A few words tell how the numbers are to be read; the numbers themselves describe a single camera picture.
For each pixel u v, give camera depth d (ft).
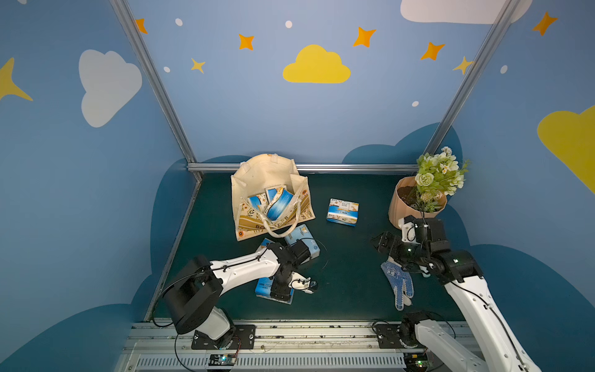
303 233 3.06
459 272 1.57
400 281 2.82
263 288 2.56
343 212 3.25
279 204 2.96
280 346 2.40
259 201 3.13
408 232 2.10
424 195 2.92
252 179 3.07
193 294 1.41
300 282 2.38
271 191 3.22
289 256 2.05
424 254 1.73
